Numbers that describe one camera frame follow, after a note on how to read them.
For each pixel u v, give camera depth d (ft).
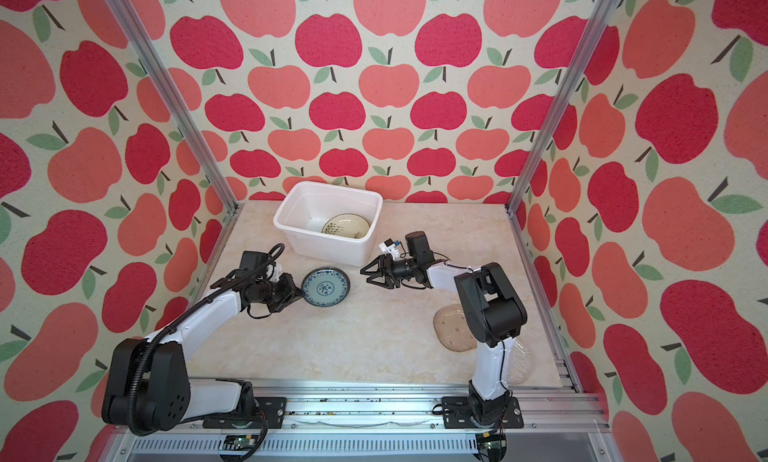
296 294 2.63
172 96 2.89
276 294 2.46
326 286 2.98
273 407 2.46
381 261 2.75
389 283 2.81
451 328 2.95
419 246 2.62
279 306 2.60
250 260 2.31
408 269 2.69
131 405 1.30
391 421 2.41
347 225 3.53
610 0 2.28
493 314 1.71
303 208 3.56
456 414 2.41
